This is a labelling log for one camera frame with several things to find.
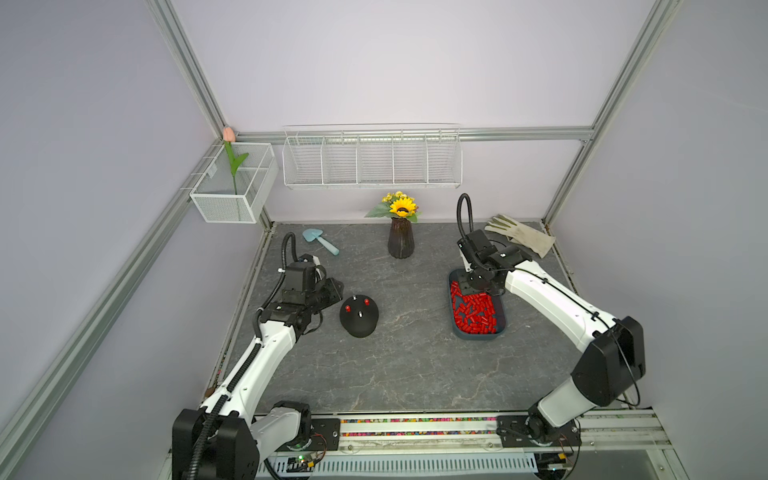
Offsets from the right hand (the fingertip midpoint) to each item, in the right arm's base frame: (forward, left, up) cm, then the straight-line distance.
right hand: (468, 281), depth 85 cm
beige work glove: (+28, -34, -16) cm, 48 cm away
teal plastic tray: (-4, -11, -10) cm, 15 cm away
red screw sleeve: (-5, +29, -4) cm, 30 cm away
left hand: (-3, +36, +1) cm, 36 cm away
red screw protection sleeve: (-6, +34, -4) cm, 35 cm away
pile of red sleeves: (-3, -4, -14) cm, 15 cm away
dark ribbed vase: (+24, +19, -12) cm, 33 cm away
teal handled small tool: (+32, +54, -15) cm, 65 cm away
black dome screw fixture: (-8, +31, -4) cm, 33 cm away
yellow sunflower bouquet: (+22, +21, +10) cm, 32 cm away
